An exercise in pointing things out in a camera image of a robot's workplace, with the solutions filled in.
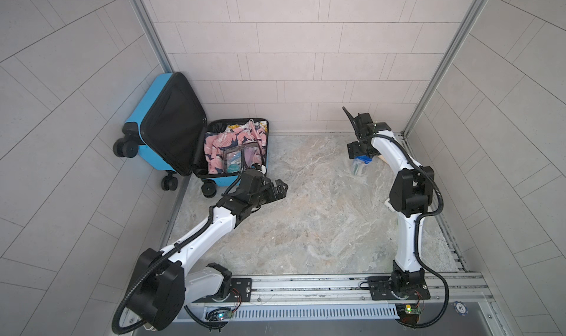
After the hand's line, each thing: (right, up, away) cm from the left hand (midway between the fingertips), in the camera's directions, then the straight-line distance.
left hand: (285, 187), depth 81 cm
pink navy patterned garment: (-33, +17, +20) cm, 42 cm away
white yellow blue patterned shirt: (-14, +26, +27) cm, 40 cm away
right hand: (+33, +13, +17) cm, 40 cm away
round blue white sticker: (+55, -36, -13) cm, 67 cm away
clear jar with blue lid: (+31, +9, +12) cm, 35 cm away
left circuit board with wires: (-19, -35, -17) cm, 43 cm away
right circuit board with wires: (+39, -37, -13) cm, 56 cm away
